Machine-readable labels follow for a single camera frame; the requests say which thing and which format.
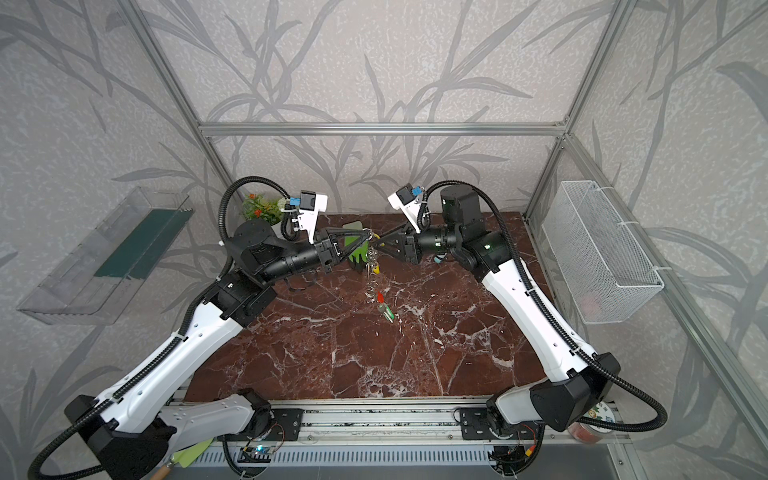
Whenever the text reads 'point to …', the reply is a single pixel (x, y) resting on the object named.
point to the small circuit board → (255, 454)
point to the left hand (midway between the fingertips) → (367, 231)
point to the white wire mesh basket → (601, 267)
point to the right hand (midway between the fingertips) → (380, 234)
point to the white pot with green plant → (258, 206)
